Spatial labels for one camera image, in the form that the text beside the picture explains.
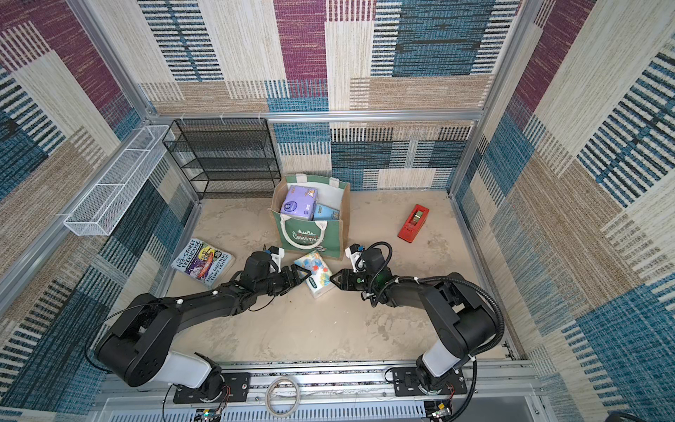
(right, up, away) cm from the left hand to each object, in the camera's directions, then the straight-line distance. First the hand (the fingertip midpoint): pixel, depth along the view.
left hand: (308, 276), depth 87 cm
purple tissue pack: (-3, +25, +4) cm, 25 cm away
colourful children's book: (-39, +3, +9) cm, 40 cm away
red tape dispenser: (+39, +17, +16) cm, 46 cm away
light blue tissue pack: (+5, +21, +10) cm, 24 cm away
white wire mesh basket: (-53, +20, -17) cm, 59 cm away
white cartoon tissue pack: (+4, -1, 0) cm, 4 cm away
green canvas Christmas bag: (-3, +13, +5) cm, 14 cm away
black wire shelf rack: (-37, +44, +23) cm, 62 cm away
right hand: (+10, -2, +3) cm, 10 cm away
